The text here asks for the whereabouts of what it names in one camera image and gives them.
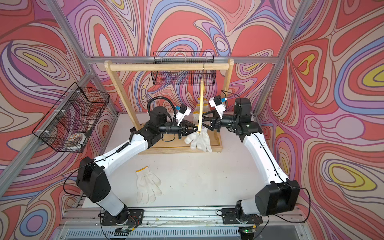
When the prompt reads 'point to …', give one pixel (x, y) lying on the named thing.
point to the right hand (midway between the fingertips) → (200, 122)
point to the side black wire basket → (69, 130)
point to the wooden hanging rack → (176, 146)
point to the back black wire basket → (183, 77)
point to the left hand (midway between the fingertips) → (199, 130)
